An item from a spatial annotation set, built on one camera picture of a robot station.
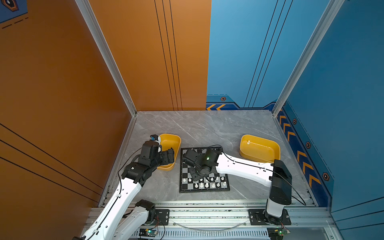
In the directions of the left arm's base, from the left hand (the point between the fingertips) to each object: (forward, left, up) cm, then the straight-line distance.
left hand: (166, 151), depth 77 cm
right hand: (-10, -15, -7) cm, 19 cm away
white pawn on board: (-9, -9, -15) cm, 20 cm away
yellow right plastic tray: (+13, -58, -17) cm, 62 cm away
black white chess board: (-10, -26, -16) cm, 32 cm away
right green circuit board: (-33, -54, -18) cm, 65 cm away
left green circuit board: (-33, +8, -20) cm, 39 cm away
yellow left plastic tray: (+17, +3, -16) cm, 23 cm away
